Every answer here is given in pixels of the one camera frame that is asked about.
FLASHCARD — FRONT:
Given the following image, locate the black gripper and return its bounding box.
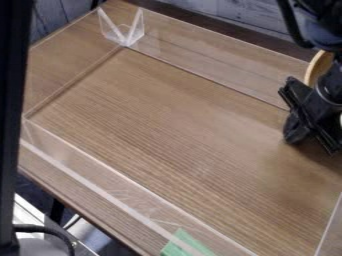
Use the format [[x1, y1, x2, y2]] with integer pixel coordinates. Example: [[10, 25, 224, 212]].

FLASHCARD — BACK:
[[278, 77, 342, 155]]

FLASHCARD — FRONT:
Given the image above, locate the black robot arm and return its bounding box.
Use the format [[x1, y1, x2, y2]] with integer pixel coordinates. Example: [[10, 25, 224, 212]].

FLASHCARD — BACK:
[[277, 0, 342, 154]]

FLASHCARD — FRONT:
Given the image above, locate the brown wooden bowl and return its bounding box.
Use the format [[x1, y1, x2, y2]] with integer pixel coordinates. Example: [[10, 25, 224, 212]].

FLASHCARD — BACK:
[[305, 50, 335, 87]]

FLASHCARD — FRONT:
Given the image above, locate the green tape strip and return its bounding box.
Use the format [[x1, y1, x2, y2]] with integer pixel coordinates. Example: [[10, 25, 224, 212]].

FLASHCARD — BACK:
[[161, 228, 217, 256]]

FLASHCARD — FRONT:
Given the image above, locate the black vertical pole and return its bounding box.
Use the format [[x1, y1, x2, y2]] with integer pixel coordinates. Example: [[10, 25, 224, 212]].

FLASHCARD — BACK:
[[0, 0, 34, 256]]

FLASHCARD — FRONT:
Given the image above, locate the clear acrylic enclosure wall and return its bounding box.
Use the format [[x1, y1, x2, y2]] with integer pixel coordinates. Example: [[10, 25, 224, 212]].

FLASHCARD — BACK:
[[21, 0, 342, 256]]

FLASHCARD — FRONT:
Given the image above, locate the black cable loop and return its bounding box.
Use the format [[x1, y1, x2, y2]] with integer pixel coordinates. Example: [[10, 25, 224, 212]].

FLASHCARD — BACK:
[[13, 223, 78, 256]]

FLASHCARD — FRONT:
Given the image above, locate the grey metal base plate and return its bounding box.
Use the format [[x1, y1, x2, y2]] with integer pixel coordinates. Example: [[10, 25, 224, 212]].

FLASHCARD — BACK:
[[14, 216, 99, 256]]

